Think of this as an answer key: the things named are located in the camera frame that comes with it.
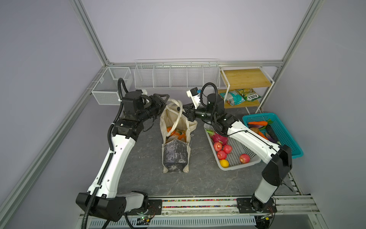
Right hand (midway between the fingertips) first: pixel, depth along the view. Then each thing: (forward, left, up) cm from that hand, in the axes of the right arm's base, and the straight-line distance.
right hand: (177, 109), depth 69 cm
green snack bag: (+31, -48, -18) cm, 60 cm away
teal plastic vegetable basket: (+7, -68, -31) cm, 75 cm away
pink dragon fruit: (+1, -23, -28) cm, 36 cm away
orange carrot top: (+16, -58, -32) cm, 68 cm away
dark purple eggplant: (+12, -64, -34) cm, 73 cm away
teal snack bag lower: (+27, -36, -17) cm, 49 cm away
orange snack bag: (+3, +2, -26) cm, 26 cm away
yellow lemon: (-14, -26, -32) cm, 44 cm away
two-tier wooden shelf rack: (+25, -40, -6) cm, 48 cm away
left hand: (0, +3, +6) cm, 6 cm away
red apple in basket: (-5, -23, -28) cm, 36 cm away
